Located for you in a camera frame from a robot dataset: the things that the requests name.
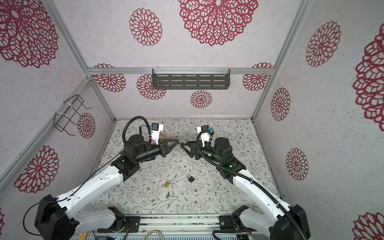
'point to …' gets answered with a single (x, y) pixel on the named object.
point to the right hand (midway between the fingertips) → (184, 142)
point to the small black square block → (191, 179)
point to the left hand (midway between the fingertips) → (178, 143)
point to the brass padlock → (167, 184)
